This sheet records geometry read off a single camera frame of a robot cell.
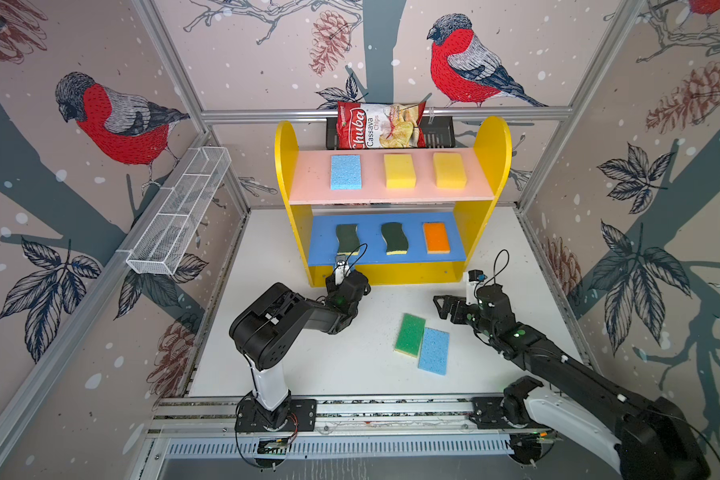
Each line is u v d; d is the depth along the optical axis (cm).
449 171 70
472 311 72
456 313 74
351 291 74
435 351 83
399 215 103
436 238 91
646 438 39
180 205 80
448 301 75
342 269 83
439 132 95
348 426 73
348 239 91
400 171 70
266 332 48
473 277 75
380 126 88
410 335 86
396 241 90
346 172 71
